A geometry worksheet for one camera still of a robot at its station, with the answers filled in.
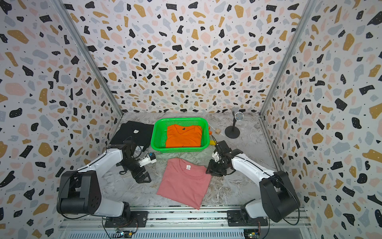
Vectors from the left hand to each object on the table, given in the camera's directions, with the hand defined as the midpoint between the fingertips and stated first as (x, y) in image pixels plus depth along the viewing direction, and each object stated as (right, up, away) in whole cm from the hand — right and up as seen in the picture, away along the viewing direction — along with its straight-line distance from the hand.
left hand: (147, 173), depth 85 cm
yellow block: (+39, +16, +15) cm, 45 cm away
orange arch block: (+38, +23, +21) cm, 49 cm away
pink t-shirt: (+22, -5, +1) cm, 22 cm away
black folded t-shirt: (-12, +22, +22) cm, 34 cm away
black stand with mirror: (+55, +23, +25) cm, 64 cm away
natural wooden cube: (+44, +24, +24) cm, 55 cm away
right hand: (+35, +1, -1) cm, 35 cm away
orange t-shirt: (+16, +20, +20) cm, 33 cm away
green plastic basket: (+2, +24, +19) cm, 31 cm away
